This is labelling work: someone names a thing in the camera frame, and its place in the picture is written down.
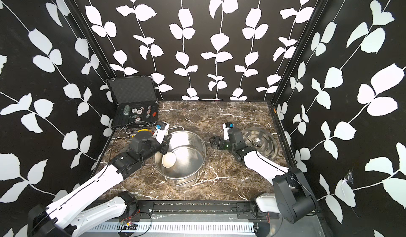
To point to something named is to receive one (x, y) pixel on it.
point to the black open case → (136, 99)
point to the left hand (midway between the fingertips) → (171, 132)
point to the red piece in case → (154, 114)
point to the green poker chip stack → (127, 109)
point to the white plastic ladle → (169, 158)
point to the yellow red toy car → (144, 129)
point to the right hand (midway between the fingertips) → (214, 136)
